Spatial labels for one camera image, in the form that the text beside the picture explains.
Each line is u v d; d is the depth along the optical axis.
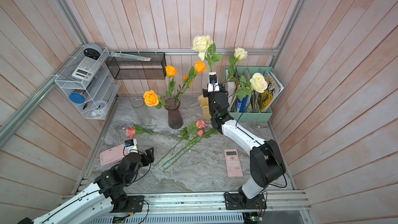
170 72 0.81
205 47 0.59
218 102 0.58
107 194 0.53
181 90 0.87
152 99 0.69
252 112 1.06
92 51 0.80
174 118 1.05
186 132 0.98
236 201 0.73
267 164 0.44
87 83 0.74
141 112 0.92
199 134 0.97
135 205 0.73
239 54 0.79
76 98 0.76
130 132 0.95
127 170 0.58
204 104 0.84
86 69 0.78
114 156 0.86
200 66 0.76
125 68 1.05
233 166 0.84
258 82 0.65
